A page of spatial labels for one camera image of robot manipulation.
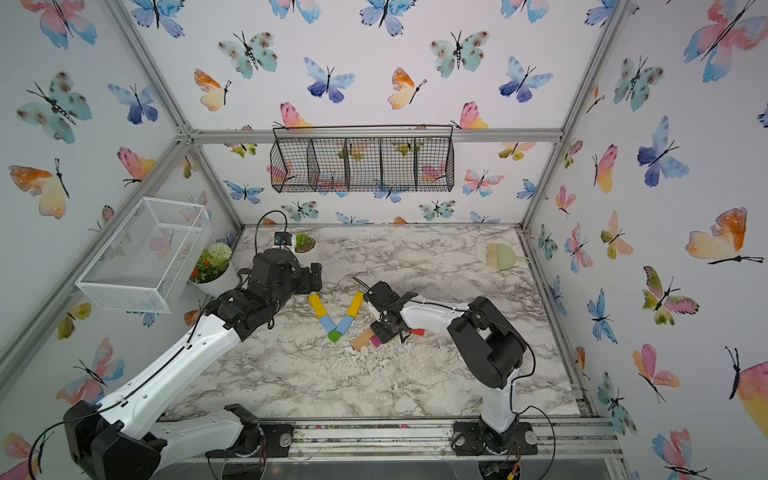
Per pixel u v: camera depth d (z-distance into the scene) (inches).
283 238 25.3
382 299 29.1
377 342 33.7
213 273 37.1
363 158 38.2
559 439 29.4
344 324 36.9
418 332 36.0
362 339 35.7
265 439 28.7
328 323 37.0
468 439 29.0
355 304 38.8
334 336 35.9
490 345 19.1
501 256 43.7
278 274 21.9
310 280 27.3
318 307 38.7
